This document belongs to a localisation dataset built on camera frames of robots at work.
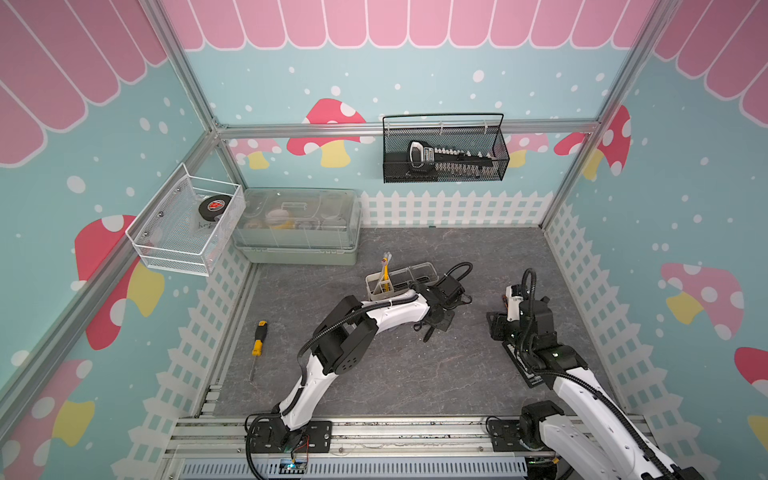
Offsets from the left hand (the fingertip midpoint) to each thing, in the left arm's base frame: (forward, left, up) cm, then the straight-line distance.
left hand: (438, 322), depth 94 cm
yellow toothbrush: (+10, +17, +12) cm, 23 cm away
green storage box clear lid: (+26, +46, +15) cm, 55 cm away
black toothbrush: (-4, +3, 0) cm, 5 cm away
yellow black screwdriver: (-10, +54, +1) cm, 55 cm away
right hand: (-3, -14, +12) cm, 18 cm away
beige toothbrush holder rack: (+8, +15, +10) cm, 20 cm away
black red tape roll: (+16, +63, +33) cm, 73 cm away
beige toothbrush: (+13, +16, +17) cm, 27 cm away
